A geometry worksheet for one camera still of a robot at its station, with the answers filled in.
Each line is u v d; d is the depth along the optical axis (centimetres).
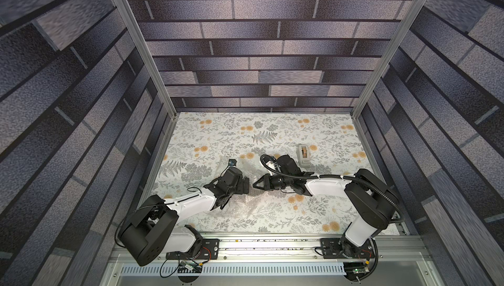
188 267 71
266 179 76
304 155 98
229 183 69
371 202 46
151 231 42
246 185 82
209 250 73
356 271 70
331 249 73
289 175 68
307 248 76
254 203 82
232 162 81
